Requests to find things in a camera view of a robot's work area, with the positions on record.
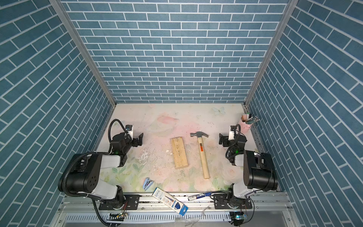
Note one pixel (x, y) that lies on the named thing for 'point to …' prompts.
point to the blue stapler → (147, 183)
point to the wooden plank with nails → (179, 155)
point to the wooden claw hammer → (200, 135)
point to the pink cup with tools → (246, 121)
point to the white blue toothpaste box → (170, 201)
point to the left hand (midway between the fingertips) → (138, 132)
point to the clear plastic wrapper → (189, 221)
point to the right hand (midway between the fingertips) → (229, 134)
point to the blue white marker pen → (200, 196)
